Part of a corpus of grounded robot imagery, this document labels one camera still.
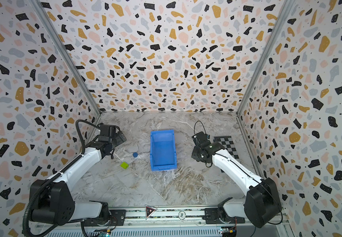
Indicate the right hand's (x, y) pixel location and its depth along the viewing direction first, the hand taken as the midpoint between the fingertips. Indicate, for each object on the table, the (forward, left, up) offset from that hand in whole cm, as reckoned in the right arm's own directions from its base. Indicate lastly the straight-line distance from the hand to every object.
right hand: (195, 153), depth 84 cm
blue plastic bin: (+9, +21, -13) cm, 26 cm away
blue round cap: (+5, +39, -12) cm, 41 cm away
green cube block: (-3, +44, -12) cm, 46 cm away
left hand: (+8, +45, +4) cm, 46 cm away
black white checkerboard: (+15, -23, -12) cm, 30 cm away
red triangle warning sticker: (-28, +24, -11) cm, 38 cm away
